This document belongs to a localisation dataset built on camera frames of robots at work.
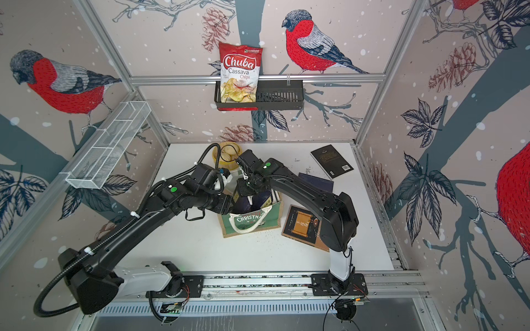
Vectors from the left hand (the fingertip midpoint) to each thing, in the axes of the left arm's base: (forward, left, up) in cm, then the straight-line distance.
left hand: (233, 199), depth 74 cm
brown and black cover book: (-2, -28, -20) cm, 35 cm away
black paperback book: (+34, -47, -20) cm, 62 cm away
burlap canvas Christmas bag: (-5, -13, -3) cm, 14 cm away
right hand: (+6, -2, -4) cm, 8 cm away
